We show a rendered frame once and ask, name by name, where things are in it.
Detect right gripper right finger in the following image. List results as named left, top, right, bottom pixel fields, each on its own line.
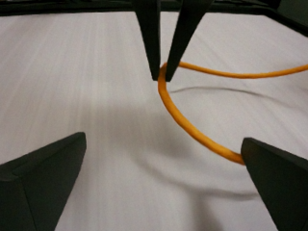
left=241, top=137, right=308, bottom=231

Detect yellow cable with blue plug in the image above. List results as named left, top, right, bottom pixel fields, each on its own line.
left=158, top=62, right=308, bottom=166

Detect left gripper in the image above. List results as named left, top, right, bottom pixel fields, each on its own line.
left=130, top=0, right=215, bottom=83

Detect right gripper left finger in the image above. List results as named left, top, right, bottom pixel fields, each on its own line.
left=0, top=132, right=87, bottom=231

